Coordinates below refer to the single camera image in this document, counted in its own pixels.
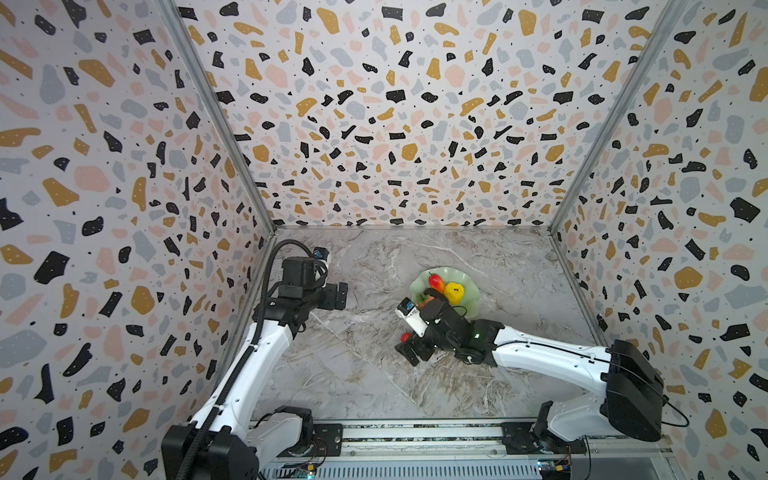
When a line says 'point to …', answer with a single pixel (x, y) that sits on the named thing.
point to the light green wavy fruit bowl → (472, 293)
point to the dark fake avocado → (422, 298)
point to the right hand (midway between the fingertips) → (403, 329)
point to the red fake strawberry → (436, 282)
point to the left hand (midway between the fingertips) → (329, 280)
